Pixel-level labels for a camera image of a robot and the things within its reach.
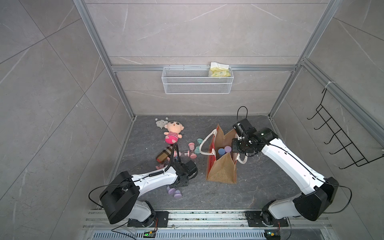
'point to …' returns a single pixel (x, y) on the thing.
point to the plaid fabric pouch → (164, 154)
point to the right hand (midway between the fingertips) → (236, 147)
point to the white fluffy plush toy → (161, 123)
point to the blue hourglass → (221, 151)
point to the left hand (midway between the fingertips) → (183, 180)
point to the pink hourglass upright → (191, 145)
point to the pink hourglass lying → (186, 153)
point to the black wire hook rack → (358, 158)
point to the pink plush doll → (174, 128)
